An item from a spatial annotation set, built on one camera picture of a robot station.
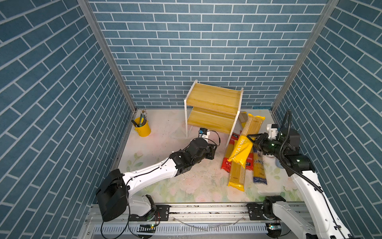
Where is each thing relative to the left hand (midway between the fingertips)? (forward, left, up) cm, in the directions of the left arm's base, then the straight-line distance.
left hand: (220, 148), depth 76 cm
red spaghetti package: (-1, -6, -17) cm, 18 cm away
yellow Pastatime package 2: (+16, -14, +6) cm, 22 cm away
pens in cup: (+26, +48, -9) cm, 55 cm away
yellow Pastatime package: (-8, -11, -17) cm, 22 cm away
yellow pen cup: (+21, +48, -15) cm, 54 cm away
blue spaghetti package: (-5, -25, -17) cm, 30 cm away
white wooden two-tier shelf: (+16, +4, +13) cm, 21 cm away
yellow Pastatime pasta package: (+6, -15, +8) cm, 18 cm away
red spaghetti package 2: (0, -20, -17) cm, 26 cm away
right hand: (+2, -14, +7) cm, 16 cm away
